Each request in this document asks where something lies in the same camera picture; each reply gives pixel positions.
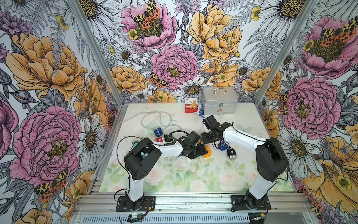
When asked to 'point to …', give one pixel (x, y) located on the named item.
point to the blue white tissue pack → (201, 111)
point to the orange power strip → (209, 154)
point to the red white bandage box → (190, 105)
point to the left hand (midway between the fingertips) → (203, 156)
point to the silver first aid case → (219, 101)
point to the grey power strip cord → (143, 114)
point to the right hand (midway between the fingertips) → (205, 142)
